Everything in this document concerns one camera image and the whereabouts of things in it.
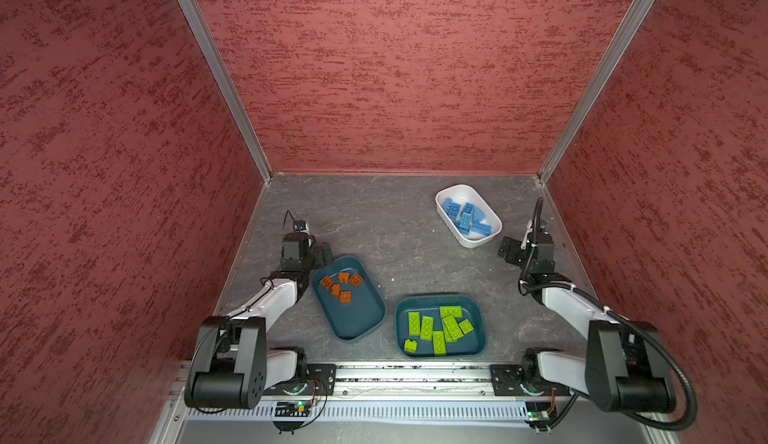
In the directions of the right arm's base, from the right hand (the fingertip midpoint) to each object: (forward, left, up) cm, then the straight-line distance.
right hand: (513, 246), depth 91 cm
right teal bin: (-21, +25, -7) cm, 34 cm away
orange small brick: (-7, +53, -4) cm, 54 cm away
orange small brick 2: (-7, +50, -5) cm, 51 cm away
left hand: (+1, +63, -1) cm, 63 cm away
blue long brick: (+20, +16, -5) cm, 26 cm away
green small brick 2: (-27, +34, -5) cm, 44 cm away
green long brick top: (-26, +26, -6) cm, 37 cm away
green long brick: (-20, +33, -7) cm, 39 cm away
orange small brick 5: (-13, +53, -5) cm, 54 cm away
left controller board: (-39, +64, -8) cm, 75 cm away
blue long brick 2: (+17, +11, -5) cm, 21 cm away
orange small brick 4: (-11, +56, -4) cm, 57 cm away
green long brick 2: (-22, +29, -6) cm, 37 cm away
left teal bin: (-15, +46, -8) cm, 49 cm away
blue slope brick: (+17, +6, -6) cm, 18 cm away
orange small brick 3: (-8, +59, -5) cm, 59 cm away
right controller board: (-42, +3, -8) cm, 43 cm away
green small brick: (-22, +18, -5) cm, 29 cm away
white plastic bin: (+27, +11, -5) cm, 30 cm away
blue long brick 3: (+12, +12, -5) cm, 18 cm away
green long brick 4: (-22, +22, -6) cm, 32 cm away
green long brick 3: (-17, +22, -7) cm, 29 cm away
